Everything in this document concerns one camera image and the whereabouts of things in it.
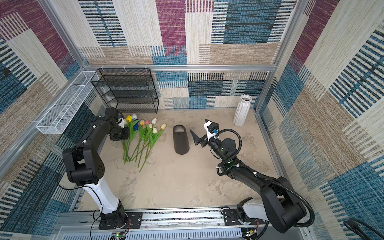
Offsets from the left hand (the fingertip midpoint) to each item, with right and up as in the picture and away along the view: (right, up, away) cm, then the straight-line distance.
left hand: (127, 134), depth 92 cm
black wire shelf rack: (-6, +31, +19) cm, 37 cm away
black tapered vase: (+33, -5, +1) cm, 33 cm away
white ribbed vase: (+72, +14, +7) cm, 73 cm away
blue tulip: (0, +5, +13) cm, 14 cm away
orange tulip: (+3, +7, +18) cm, 20 cm away
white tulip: (+1, +11, +10) cm, 15 cm away
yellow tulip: (-1, +10, +5) cm, 11 cm away
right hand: (+43, +6, -17) cm, 46 cm away
